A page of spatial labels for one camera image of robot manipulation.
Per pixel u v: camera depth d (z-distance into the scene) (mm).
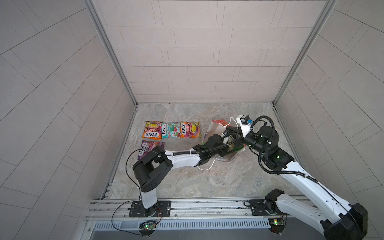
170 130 964
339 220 381
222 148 724
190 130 965
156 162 501
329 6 709
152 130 964
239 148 719
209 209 722
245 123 578
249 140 619
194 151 619
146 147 900
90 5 705
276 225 681
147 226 647
